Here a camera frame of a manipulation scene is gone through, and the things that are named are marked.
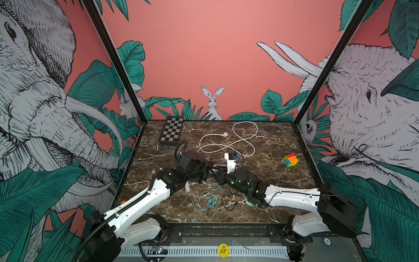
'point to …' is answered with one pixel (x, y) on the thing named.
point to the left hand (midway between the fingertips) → (218, 163)
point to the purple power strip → (221, 164)
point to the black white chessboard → (171, 131)
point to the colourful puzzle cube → (291, 160)
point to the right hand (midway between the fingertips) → (210, 167)
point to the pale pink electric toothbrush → (187, 186)
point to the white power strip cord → (223, 134)
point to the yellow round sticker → (223, 250)
